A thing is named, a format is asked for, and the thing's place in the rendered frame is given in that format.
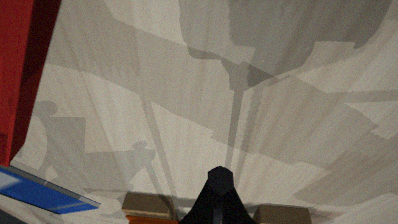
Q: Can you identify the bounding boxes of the dark grey rod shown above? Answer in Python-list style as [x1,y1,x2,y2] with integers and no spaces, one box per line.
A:
[208,166,234,224]

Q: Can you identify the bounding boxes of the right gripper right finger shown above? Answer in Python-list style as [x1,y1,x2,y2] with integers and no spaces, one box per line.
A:
[222,188,256,224]

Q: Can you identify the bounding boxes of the blue notebook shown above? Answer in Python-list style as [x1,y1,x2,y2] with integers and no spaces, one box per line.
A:
[0,165,100,215]

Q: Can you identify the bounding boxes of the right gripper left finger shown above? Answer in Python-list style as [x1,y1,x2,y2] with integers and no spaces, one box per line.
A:
[178,179,214,224]

